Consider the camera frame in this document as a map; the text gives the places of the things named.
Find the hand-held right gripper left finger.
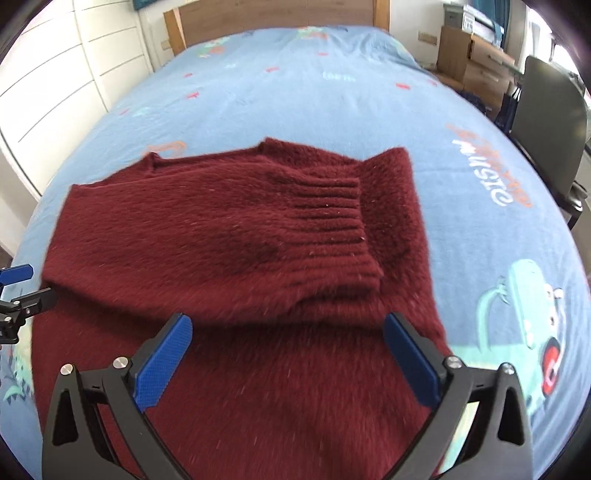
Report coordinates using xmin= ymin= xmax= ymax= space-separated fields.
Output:
xmin=41 ymin=312 xmax=194 ymax=480

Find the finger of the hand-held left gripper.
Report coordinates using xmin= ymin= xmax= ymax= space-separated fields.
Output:
xmin=0 ymin=264 xmax=34 ymax=285
xmin=0 ymin=287 xmax=58 ymax=320

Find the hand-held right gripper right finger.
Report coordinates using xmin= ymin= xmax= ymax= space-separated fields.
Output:
xmin=383 ymin=312 xmax=539 ymax=480

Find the dark red knit sweater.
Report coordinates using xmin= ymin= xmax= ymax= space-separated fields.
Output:
xmin=28 ymin=137 xmax=455 ymax=480

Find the white wardrobe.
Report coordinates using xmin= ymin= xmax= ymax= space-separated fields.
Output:
xmin=0 ymin=0 xmax=155 ymax=204

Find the black bag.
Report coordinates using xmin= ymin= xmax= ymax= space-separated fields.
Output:
xmin=459 ymin=90 xmax=498 ymax=118

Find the blue printed bedsheet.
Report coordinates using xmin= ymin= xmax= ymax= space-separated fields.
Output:
xmin=0 ymin=25 xmax=591 ymax=480

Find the grey chair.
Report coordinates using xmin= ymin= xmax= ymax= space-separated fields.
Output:
xmin=505 ymin=55 xmax=591 ymax=229

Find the wooden drawer cabinet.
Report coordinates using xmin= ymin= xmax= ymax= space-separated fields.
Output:
xmin=436 ymin=25 xmax=525 ymax=109

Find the white printer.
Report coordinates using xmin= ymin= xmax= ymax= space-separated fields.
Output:
xmin=462 ymin=4 xmax=506 ymax=47

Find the teal curtain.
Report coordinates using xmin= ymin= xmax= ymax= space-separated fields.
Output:
xmin=473 ymin=0 xmax=514 ymax=28

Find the wooden headboard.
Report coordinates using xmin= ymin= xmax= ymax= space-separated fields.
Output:
xmin=164 ymin=0 xmax=390 ymax=51

